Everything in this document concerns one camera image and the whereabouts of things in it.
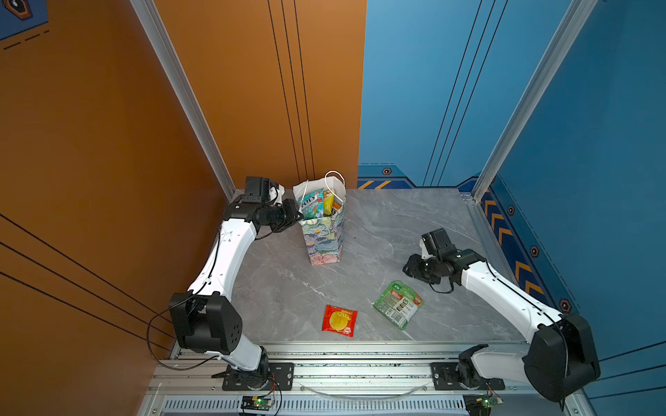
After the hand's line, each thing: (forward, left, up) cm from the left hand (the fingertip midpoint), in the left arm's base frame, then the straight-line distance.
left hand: (305, 211), depth 81 cm
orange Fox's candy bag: (+8, -9, -6) cm, 14 cm away
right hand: (-12, -33, -15) cm, 39 cm away
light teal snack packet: (+3, -2, -1) cm, 4 cm away
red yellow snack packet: (-26, -11, -24) cm, 37 cm away
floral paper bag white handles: (-4, -6, -8) cm, 10 cm away
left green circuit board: (-48, +11, -26) cm, 55 cm away
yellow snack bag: (+7, -7, -3) cm, 11 cm away
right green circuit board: (-47, -50, -27) cm, 74 cm away
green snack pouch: (-20, -31, -24) cm, 44 cm away
